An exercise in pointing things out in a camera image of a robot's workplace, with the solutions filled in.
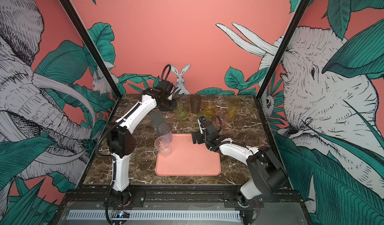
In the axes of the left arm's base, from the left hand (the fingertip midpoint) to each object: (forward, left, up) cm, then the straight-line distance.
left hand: (175, 104), depth 89 cm
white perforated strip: (-53, +8, -19) cm, 57 cm away
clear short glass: (-18, +9, -15) cm, 25 cm away
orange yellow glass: (+11, -24, -18) cm, 32 cm away
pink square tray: (-24, -1, -20) cm, 31 cm away
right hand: (-13, -13, -10) cm, 21 cm away
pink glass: (0, -33, -15) cm, 36 cm away
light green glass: (+3, -18, -13) cm, 22 cm away
